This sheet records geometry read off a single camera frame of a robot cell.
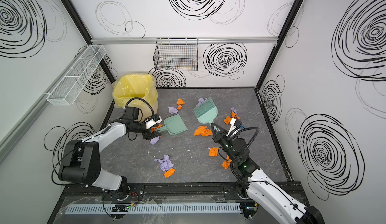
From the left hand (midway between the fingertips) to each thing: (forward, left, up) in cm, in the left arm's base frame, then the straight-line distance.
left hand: (158, 127), depth 89 cm
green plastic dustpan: (+7, -7, -8) cm, 13 cm away
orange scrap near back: (+26, -10, -7) cm, 28 cm away
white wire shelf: (+6, +41, +26) cm, 49 cm away
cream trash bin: (+16, +6, +9) cm, 19 cm away
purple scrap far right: (+20, -48, -6) cm, 52 cm away
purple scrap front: (-19, -7, -6) cm, 21 cm away
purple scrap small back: (+18, -5, -7) cm, 20 cm away
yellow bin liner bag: (+24, +21, +10) cm, 34 cm away
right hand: (-7, -29, +16) cm, 34 cm away
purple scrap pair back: (+25, -25, -5) cm, 36 cm away
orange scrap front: (-24, -9, -6) cm, 26 cm away
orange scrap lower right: (-18, -39, -6) cm, 44 cm away
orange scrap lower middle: (-11, -33, -7) cm, 36 cm away
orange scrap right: (+11, -43, -7) cm, 45 cm away
